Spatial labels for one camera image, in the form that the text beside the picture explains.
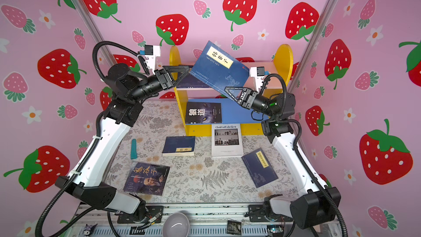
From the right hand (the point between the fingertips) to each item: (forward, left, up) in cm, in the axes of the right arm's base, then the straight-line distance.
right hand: (224, 92), depth 54 cm
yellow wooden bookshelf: (+19, +2, -35) cm, 40 cm away
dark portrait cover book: (-17, +38, -48) cm, 64 cm away
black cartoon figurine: (-41, +53, -45) cm, 81 cm away
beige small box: (-33, -29, -17) cm, 47 cm away
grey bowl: (-34, +17, -48) cm, 62 cm away
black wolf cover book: (+19, +14, -33) cm, 41 cm away
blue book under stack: (+4, +27, -48) cm, 56 cm away
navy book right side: (-4, -20, -50) cm, 54 cm away
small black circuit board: (-32, -8, -48) cm, 58 cm away
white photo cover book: (+10, -1, -46) cm, 47 cm away
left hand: (+2, +12, +7) cm, 14 cm away
